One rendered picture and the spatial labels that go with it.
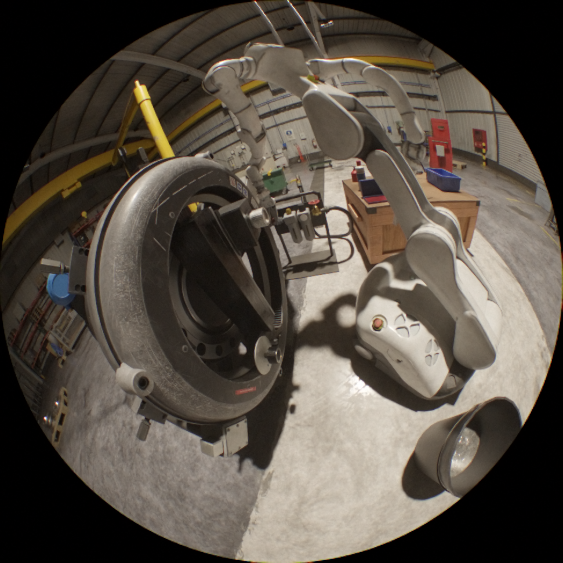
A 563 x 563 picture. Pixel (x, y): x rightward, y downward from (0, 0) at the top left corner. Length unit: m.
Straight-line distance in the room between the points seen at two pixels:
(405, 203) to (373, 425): 0.84
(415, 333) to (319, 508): 0.83
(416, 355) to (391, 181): 0.51
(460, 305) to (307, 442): 0.78
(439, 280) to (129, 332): 0.66
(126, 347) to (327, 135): 0.62
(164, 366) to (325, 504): 0.87
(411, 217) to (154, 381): 0.65
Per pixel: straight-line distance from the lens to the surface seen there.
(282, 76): 0.73
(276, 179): 3.72
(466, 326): 0.64
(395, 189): 0.54
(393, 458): 0.92
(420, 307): 0.76
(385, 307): 0.64
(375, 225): 1.14
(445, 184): 1.55
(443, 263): 0.52
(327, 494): 0.95
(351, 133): 0.52
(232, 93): 0.71
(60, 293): 0.95
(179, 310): 0.45
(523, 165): 9.32
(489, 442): 0.92
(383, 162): 0.53
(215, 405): 0.36
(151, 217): 0.29
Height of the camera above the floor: 0.88
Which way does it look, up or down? 39 degrees down
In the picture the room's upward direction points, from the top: 24 degrees counter-clockwise
